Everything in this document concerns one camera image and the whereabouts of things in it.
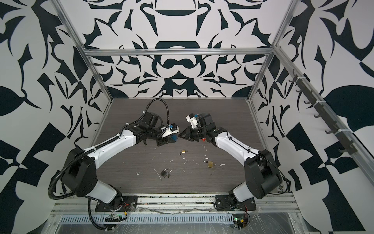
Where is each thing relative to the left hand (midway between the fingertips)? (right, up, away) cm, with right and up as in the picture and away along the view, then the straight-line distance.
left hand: (173, 133), depth 83 cm
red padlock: (+15, -1, -16) cm, 22 cm away
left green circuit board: (-26, -38, -13) cm, 48 cm away
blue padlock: (+1, -2, -1) cm, 2 cm away
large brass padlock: (+21, -18, +5) cm, 28 cm away
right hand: (+3, -1, -4) cm, 5 cm away
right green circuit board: (+33, -40, -12) cm, 53 cm away
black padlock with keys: (-5, -23, +1) cm, 23 cm away
